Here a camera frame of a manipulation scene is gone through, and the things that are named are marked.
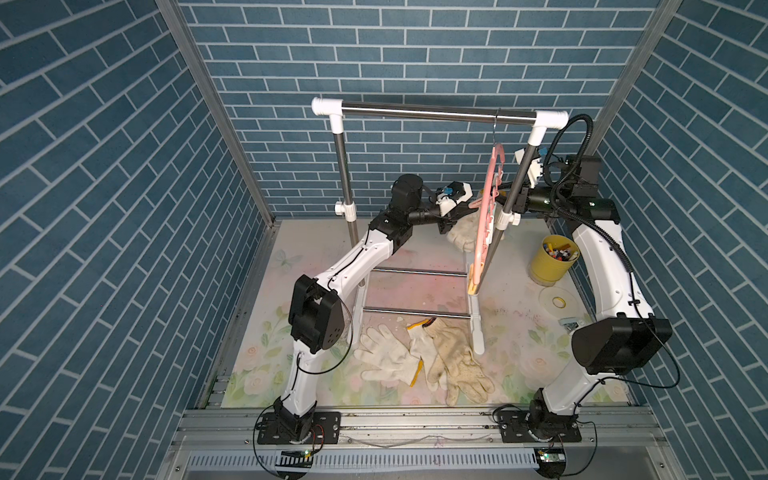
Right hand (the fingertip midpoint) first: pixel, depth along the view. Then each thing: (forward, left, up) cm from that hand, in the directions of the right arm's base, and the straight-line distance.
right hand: (492, 194), depth 72 cm
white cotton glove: (0, +7, -15) cm, 17 cm away
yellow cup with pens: (+1, -24, -24) cm, 34 cm away
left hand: (-2, +2, -3) cm, 4 cm away
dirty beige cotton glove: (-29, +4, -36) cm, 46 cm away
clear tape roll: (-5, -30, -38) cm, 49 cm away
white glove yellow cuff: (-23, +14, -39) cm, 47 cm away
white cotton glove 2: (-26, +24, -39) cm, 53 cm away
